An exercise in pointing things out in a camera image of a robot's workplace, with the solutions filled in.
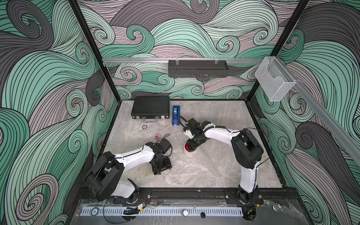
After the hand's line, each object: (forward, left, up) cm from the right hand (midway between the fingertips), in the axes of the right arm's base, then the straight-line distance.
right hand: (191, 146), depth 92 cm
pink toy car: (+6, +23, +1) cm, 23 cm away
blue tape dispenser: (+23, +10, +4) cm, 26 cm away
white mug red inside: (-7, +3, +6) cm, 9 cm away
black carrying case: (+32, +30, +5) cm, 44 cm away
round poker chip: (+17, +34, -1) cm, 38 cm away
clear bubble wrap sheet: (-13, -7, +5) cm, 15 cm away
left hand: (-15, +15, +1) cm, 21 cm away
